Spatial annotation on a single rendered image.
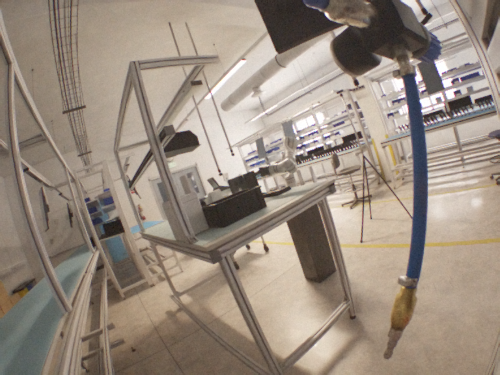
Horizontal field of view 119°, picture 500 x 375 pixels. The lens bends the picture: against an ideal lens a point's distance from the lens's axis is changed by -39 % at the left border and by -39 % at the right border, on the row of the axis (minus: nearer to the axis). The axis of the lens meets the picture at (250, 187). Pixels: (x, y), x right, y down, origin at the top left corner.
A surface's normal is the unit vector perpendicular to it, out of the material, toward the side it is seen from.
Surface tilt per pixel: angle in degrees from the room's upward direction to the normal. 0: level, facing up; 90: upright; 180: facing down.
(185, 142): 90
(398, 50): 79
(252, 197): 90
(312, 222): 90
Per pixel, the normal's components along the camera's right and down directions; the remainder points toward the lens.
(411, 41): 0.14, 0.99
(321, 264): 0.40, -0.08
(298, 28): -0.51, 0.04
